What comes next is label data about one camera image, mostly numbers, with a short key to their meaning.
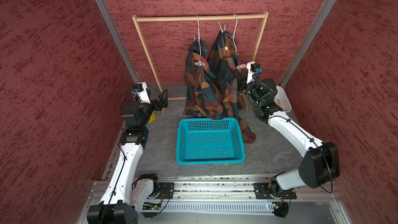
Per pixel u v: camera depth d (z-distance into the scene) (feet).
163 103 2.13
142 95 1.99
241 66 2.22
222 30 2.74
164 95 2.15
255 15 2.23
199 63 2.21
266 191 2.43
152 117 3.28
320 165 1.39
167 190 2.40
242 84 2.16
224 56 2.72
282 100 3.59
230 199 2.39
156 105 2.08
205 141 2.97
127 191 1.35
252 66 2.02
